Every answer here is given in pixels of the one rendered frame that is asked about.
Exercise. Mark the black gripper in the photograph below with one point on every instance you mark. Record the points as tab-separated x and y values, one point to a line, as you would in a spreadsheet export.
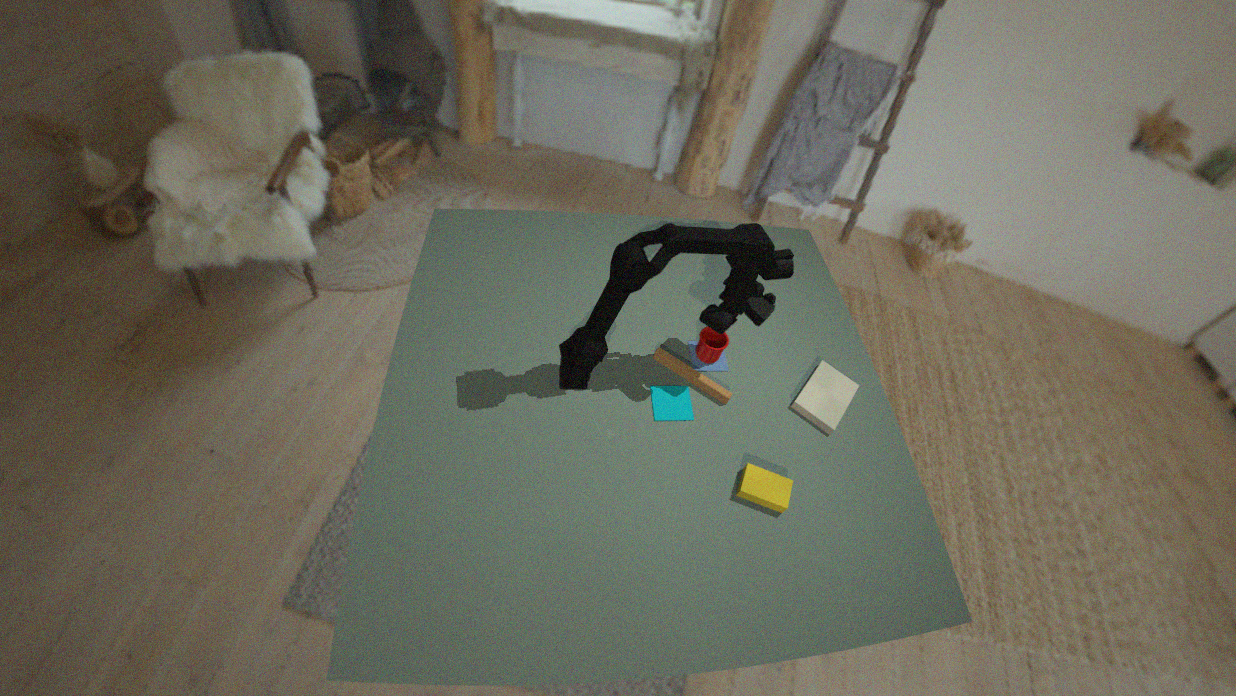
720	318

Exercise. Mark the tan wooden bar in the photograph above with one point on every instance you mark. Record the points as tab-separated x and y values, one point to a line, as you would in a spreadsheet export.
694	377

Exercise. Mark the yellow rectangular block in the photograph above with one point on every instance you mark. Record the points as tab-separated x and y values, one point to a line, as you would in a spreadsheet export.
765	488

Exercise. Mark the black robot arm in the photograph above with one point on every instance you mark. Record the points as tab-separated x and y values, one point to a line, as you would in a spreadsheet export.
749	251

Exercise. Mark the red cup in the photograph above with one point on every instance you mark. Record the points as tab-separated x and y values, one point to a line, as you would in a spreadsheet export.
716	344

